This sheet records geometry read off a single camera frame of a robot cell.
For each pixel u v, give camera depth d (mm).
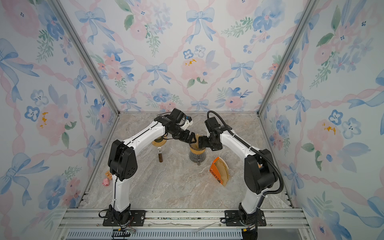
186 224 732
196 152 864
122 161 546
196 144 878
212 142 756
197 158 882
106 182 833
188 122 837
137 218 736
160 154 893
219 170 846
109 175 868
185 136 795
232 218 741
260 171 469
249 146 511
